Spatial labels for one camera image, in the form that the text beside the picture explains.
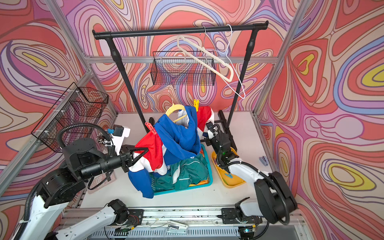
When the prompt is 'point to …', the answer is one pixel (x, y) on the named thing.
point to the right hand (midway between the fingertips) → (209, 130)
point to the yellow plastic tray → (229, 179)
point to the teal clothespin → (230, 175)
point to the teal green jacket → (183, 173)
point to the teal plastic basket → (209, 171)
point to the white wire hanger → (229, 85)
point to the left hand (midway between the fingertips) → (148, 150)
